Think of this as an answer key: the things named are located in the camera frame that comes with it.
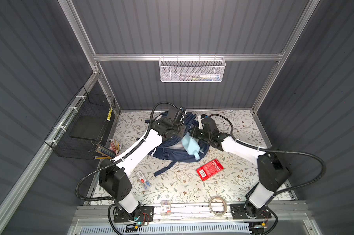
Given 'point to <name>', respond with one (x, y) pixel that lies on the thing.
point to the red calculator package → (210, 169)
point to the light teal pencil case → (191, 146)
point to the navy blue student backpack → (176, 150)
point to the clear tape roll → (218, 205)
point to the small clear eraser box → (165, 207)
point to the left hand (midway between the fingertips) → (181, 126)
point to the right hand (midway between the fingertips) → (189, 131)
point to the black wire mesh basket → (85, 125)
